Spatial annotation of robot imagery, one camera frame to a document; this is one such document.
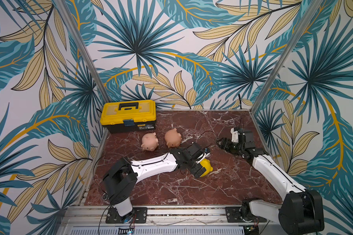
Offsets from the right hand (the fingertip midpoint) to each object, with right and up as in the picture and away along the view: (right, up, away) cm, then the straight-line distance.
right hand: (221, 143), depth 86 cm
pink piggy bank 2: (-29, +2, +10) cm, 31 cm away
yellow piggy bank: (-10, -11, -4) cm, 15 cm away
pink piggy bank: (-43, 0, +6) cm, 43 cm away
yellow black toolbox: (-62, +16, +9) cm, 64 cm away
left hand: (-15, -12, -4) cm, 20 cm away
